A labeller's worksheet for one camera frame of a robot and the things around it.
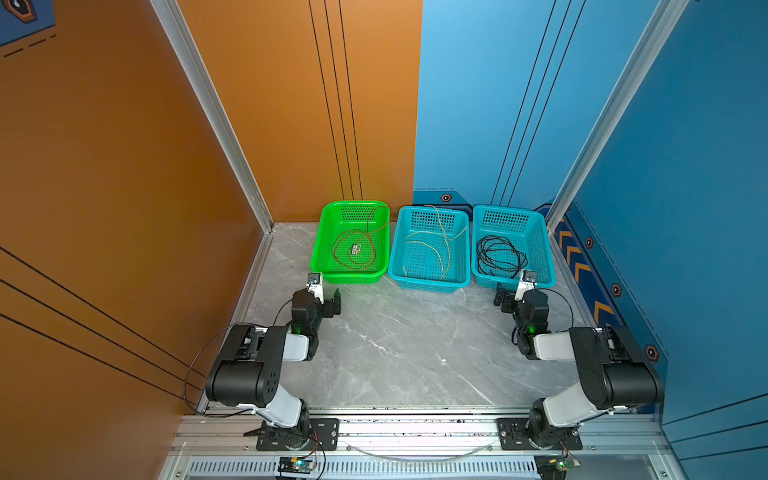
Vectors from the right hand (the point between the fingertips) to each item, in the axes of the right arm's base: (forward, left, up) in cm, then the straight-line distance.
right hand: (516, 286), depth 94 cm
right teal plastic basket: (+28, -12, -3) cm, 30 cm away
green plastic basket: (+30, +62, +2) cm, 68 cm away
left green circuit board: (-46, +62, -8) cm, 77 cm away
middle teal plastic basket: (+19, +25, -4) cm, 32 cm away
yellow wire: (+23, +19, -4) cm, 30 cm away
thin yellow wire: (+28, +23, -4) cm, 36 cm away
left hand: (0, +61, 0) cm, 61 cm away
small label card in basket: (+20, +54, -5) cm, 58 cm away
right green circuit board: (-46, 0, -8) cm, 46 cm away
